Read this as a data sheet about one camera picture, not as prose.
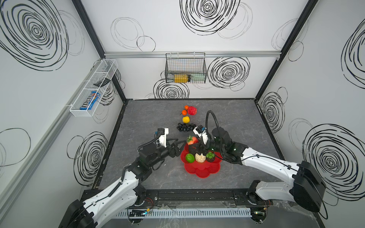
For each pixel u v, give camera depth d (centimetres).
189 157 83
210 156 83
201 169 81
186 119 102
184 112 108
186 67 99
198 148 67
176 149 64
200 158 82
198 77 87
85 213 41
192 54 91
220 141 58
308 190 39
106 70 93
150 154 56
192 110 105
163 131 66
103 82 77
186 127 98
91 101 67
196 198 75
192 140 73
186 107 111
